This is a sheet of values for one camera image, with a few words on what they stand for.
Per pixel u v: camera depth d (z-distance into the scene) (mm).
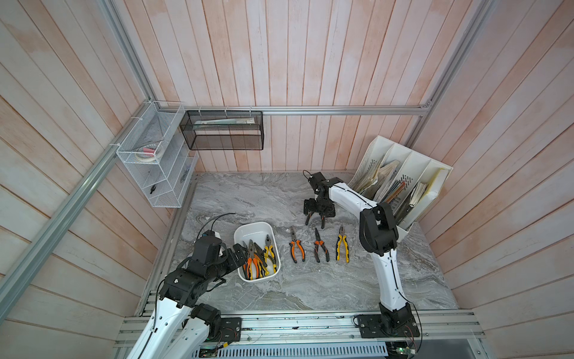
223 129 1008
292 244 926
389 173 899
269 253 902
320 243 928
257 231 955
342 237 949
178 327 461
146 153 744
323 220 1008
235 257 659
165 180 778
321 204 883
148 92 862
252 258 855
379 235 594
